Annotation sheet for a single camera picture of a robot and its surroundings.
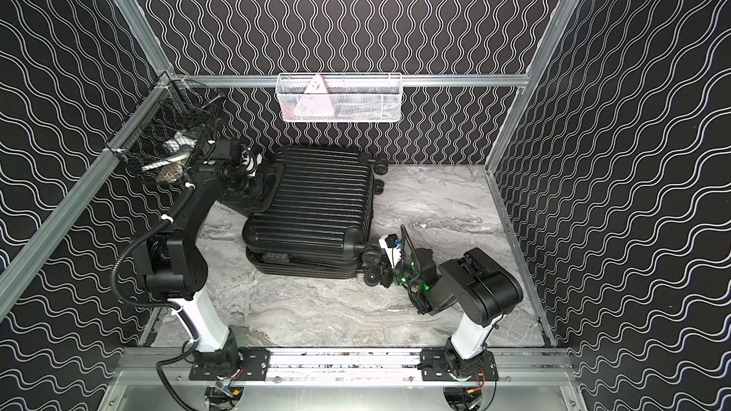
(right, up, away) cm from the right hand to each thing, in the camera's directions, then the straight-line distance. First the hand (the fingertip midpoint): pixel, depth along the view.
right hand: (368, 258), depth 87 cm
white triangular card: (-17, +49, +3) cm, 52 cm away
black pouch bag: (-32, +26, +5) cm, 42 cm away
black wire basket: (-62, +35, -2) cm, 72 cm away
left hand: (-34, +23, +3) cm, 42 cm away
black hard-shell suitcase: (-13, +11, -10) cm, 20 cm away
